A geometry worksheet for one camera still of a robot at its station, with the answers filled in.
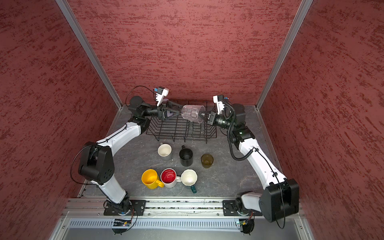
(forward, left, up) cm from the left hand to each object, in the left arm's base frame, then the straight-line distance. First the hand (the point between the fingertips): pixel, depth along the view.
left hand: (181, 112), depth 70 cm
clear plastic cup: (+1, -7, -1) cm, 7 cm away
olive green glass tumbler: (-9, -14, -33) cm, 38 cm away
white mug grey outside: (-5, +12, -30) cm, 32 cm away
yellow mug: (-21, +18, -32) cm, 42 cm away
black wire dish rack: (+14, +6, -33) cm, 36 cm away
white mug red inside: (-20, +8, -33) cm, 39 cm away
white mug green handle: (-21, -4, -31) cm, 38 cm away
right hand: (-1, -8, -1) cm, 8 cm away
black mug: (-7, -2, -31) cm, 32 cm away
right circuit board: (-42, -33, -34) cm, 63 cm away
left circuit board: (-42, +29, -38) cm, 64 cm away
